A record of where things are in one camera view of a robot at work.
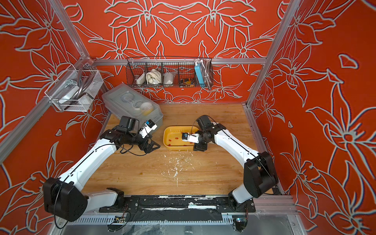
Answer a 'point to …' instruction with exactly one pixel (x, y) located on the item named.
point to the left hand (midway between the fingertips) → (154, 139)
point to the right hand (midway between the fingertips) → (193, 141)
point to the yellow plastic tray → (172, 137)
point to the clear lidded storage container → (124, 101)
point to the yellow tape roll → (146, 108)
